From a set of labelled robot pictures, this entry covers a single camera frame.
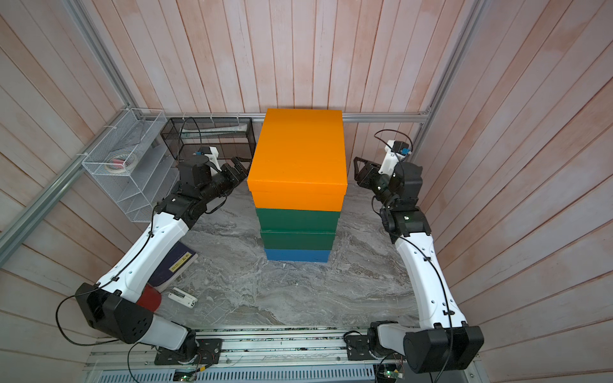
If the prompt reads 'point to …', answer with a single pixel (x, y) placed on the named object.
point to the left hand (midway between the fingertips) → (249, 171)
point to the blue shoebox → (298, 255)
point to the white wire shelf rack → (140, 191)
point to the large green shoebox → (298, 220)
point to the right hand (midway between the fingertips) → (357, 159)
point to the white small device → (183, 297)
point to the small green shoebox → (284, 240)
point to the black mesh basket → (231, 137)
